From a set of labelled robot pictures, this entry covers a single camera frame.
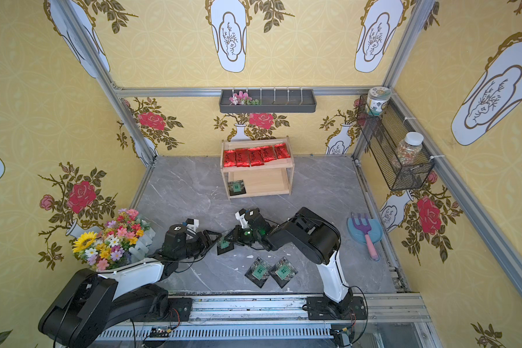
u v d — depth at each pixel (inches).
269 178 43.2
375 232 35.9
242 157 35.3
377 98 33.5
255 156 35.6
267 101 36.0
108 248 28.4
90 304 16.6
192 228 32.8
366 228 36.4
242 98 34.6
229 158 35.1
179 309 29.0
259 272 32.2
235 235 32.5
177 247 27.2
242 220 34.5
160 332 28.8
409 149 25.7
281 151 36.2
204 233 31.4
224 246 34.5
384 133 37.6
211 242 30.9
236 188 41.4
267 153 36.2
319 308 28.8
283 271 32.2
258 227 30.0
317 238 20.9
